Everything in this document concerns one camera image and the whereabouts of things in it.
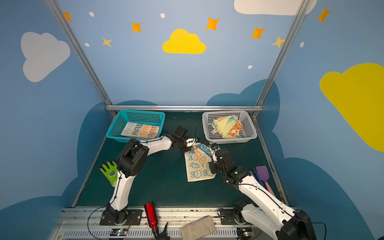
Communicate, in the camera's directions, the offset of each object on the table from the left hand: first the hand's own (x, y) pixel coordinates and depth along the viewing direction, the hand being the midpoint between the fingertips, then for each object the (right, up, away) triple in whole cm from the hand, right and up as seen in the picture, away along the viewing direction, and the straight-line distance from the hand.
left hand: (192, 143), depth 101 cm
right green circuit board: (+27, -40, -30) cm, 56 cm away
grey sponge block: (+3, -37, -32) cm, 49 cm away
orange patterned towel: (+33, +12, +4) cm, 35 cm away
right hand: (+13, -6, -18) cm, 23 cm away
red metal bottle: (-20, -32, -29) cm, 48 cm away
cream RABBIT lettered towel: (-38, +9, +7) cm, 40 cm away
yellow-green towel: (+22, +12, +3) cm, 26 cm away
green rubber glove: (-48, -16, -15) cm, 53 cm away
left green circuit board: (-35, -39, -31) cm, 61 cm away
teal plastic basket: (-54, +17, +6) cm, 56 cm away
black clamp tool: (-13, -40, -33) cm, 53 cm away
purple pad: (+43, -17, -12) cm, 48 cm away
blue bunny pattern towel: (+3, -11, -7) cm, 14 cm away
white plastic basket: (+40, +7, +3) cm, 41 cm away
